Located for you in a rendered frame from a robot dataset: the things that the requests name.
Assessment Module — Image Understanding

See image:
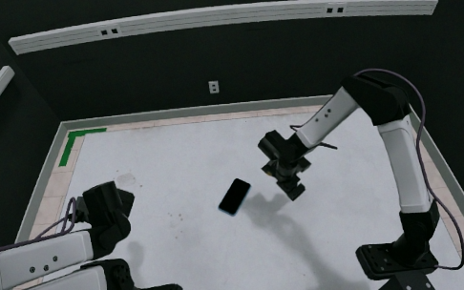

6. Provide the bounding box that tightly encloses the black smartphone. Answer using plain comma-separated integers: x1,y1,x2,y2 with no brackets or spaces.
219,178,251,215

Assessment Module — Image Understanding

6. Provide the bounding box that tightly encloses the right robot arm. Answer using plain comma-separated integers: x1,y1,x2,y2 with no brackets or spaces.
258,74,440,274

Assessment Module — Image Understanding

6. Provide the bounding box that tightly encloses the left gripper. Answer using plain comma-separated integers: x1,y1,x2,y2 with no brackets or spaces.
117,188,135,218

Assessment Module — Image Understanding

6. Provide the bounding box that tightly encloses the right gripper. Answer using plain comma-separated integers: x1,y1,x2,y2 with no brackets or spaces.
261,159,306,201

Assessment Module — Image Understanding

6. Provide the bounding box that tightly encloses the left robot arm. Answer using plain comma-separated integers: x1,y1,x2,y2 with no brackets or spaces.
0,180,178,290

